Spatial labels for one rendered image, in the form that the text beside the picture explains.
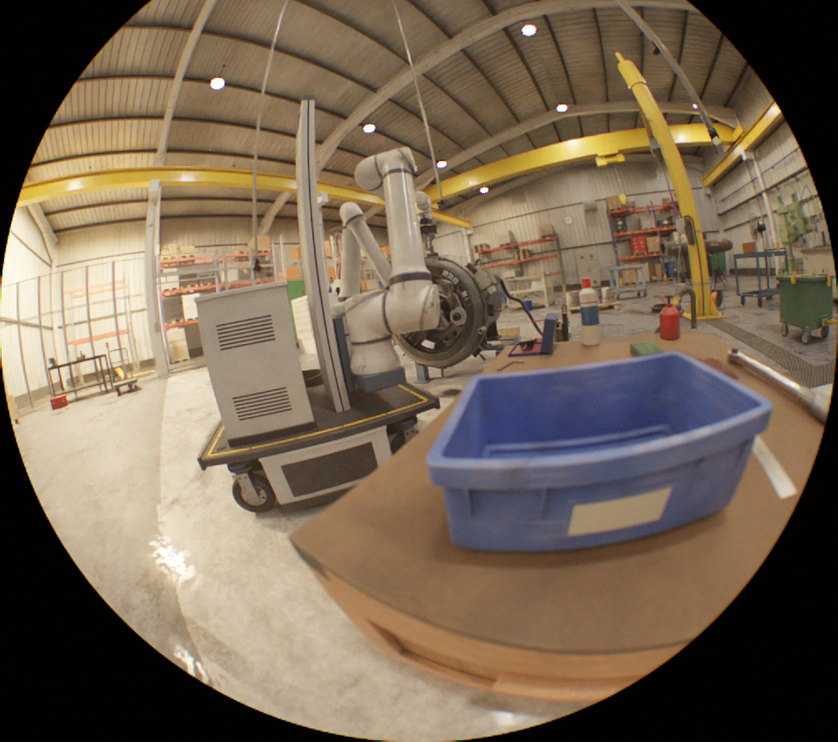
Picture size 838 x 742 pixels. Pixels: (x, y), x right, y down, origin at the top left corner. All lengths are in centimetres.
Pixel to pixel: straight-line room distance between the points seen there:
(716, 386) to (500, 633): 29
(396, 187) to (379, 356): 62
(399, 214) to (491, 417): 78
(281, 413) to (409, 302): 58
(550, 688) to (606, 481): 28
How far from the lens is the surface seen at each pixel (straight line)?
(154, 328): 825
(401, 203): 100
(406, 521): 32
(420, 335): 181
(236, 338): 94
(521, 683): 40
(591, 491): 22
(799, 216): 1145
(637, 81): 515
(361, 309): 93
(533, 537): 25
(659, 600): 27
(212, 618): 98
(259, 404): 97
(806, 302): 311
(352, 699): 74
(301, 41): 871
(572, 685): 41
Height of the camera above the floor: 70
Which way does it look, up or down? 5 degrees down
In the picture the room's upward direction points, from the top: 9 degrees counter-clockwise
